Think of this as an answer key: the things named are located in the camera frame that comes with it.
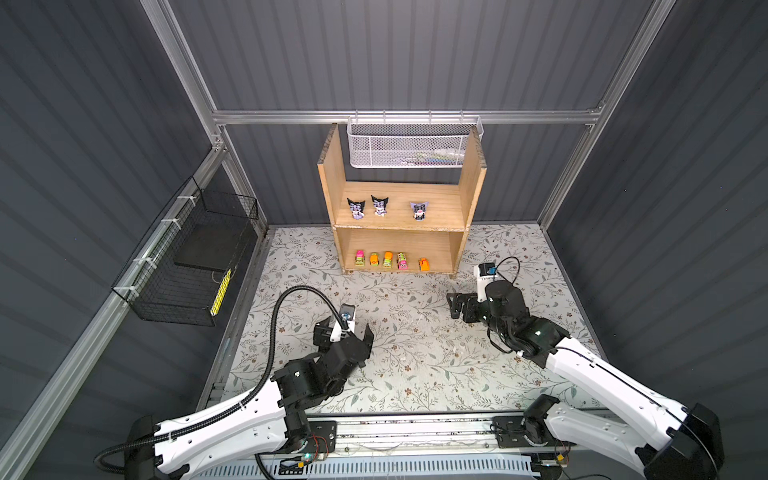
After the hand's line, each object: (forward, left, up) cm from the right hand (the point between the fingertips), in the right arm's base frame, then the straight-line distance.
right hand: (465, 296), depth 79 cm
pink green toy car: (+21, +31, -9) cm, 38 cm away
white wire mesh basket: (+73, +12, +3) cm, 74 cm away
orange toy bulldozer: (+18, +9, -10) cm, 23 cm away
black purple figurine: (+19, +29, +14) cm, 38 cm away
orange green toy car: (+20, +26, -9) cm, 34 cm away
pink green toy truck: (+20, +17, -9) cm, 28 cm away
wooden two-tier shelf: (+17, +17, +9) cm, 26 cm away
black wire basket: (+1, +71, +12) cm, 72 cm away
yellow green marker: (-5, +59, +11) cm, 60 cm away
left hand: (-8, +30, 0) cm, 31 cm away
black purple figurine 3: (+19, +12, +14) cm, 26 cm away
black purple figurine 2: (+21, +23, +14) cm, 34 cm away
